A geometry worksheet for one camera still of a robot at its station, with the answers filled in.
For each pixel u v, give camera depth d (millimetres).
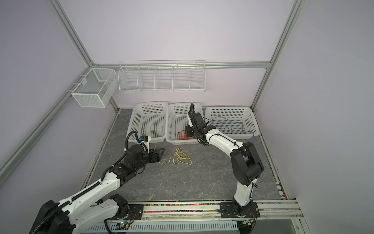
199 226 1143
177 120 1119
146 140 733
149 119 1122
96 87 990
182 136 1021
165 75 1021
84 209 463
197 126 701
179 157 915
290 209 758
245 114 1093
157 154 736
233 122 1119
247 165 477
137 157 623
